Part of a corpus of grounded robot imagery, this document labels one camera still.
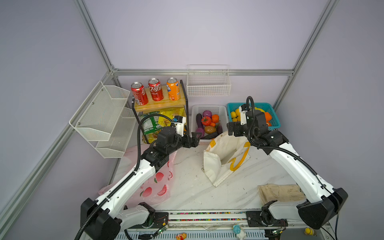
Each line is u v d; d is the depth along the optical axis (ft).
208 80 3.53
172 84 2.40
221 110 3.76
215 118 3.69
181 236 2.22
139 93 2.35
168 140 1.79
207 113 3.75
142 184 1.57
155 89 2.42
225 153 3.05
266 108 3.79
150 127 2.89
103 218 1.21
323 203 1.24
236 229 2.25
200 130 3.38
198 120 3.67
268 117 3.57
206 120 3.52
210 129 3.45
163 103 2.69
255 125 1.78
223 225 2.40
